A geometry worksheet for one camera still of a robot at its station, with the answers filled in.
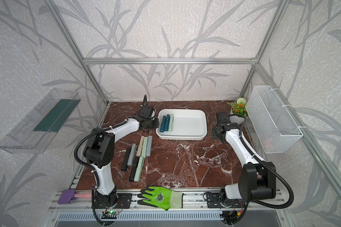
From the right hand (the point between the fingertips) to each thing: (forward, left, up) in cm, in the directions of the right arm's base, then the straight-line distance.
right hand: (216, 133), depth 87 cm
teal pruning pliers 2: (+16, +32, -9) cm, 37 cm away
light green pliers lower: (-19, +48, -9) cm, 52 cm away
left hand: (+11, +37, -4) cm, 39 cm away
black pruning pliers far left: (-14, +56, -8) cm, 58 cm away
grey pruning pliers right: (-4, +43, -9) cm, 44 cm away
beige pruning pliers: (-8, +49, -9) cm, 50 cm away
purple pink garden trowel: (-31, +84, -10) cm, 90 cm away
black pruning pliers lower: (-21, +51, -9) cm, 56 cm away
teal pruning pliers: (+9, +36, -8) cm, 38 cm away
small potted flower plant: (+17, -17, +5) cm, 25 cm away
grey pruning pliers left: (-12, +53, -9) cm, 55 cm away
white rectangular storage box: (+17, +16, -14) cm, 27 cm away
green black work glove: (-33, +34, -10) cm, 48 cm away
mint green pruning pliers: (+16, +30, -10) cm, 35 cm away
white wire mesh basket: (-10, -23, +18) cm, 31 cm away
